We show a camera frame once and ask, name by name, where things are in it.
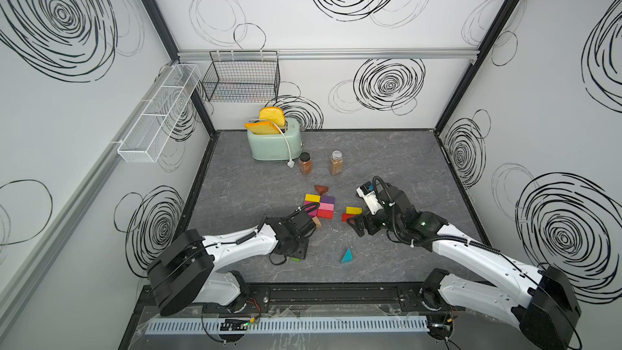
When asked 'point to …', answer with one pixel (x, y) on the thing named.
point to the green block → (295, 259)
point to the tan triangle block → (317, 221)
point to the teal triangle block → (347, 257)
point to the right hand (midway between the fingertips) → (359, 214)
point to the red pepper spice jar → (305, 163)
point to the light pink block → (330, 207)
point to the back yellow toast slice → (274, 114)
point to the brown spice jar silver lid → (336, 163)
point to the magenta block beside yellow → (307, 202)
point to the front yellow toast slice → (265, 127)
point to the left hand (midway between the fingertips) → (298, 251)
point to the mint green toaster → (292, 130)
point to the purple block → (329, 199)
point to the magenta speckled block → (313, 213)
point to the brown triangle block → (321, 189)
